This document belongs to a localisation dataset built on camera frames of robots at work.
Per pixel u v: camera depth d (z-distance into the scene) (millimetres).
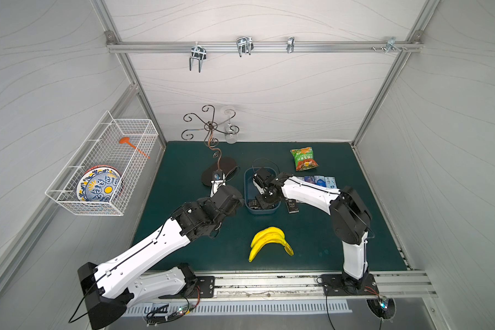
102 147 699
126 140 783
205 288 735
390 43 765
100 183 624
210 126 840
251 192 976
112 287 382
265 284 756
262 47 765
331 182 1013
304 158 1076
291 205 931
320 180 1013
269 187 638
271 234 801
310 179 1017
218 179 615
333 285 733
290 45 783
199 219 466
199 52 783
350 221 518
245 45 766
